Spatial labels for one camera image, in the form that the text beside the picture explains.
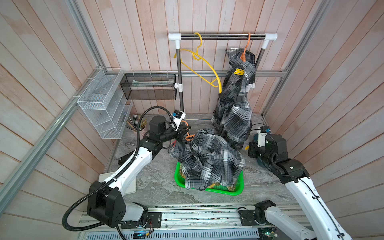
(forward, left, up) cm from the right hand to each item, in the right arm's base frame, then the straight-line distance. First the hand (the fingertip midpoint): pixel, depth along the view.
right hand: (250, 142), depth 74 cm
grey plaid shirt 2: (+9, +9, +8) cm, 15 cm away
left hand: (+5, +31, +4) cm, 31 cm away
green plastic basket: (-18, +5, -19) cm, 26 cm away
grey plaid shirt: (-7, +21, -5) cm, 23 cm away
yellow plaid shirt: (-17, +8, -19) cm, 27 cm away
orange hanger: (+1, +31, +2) cm, 31 cm away
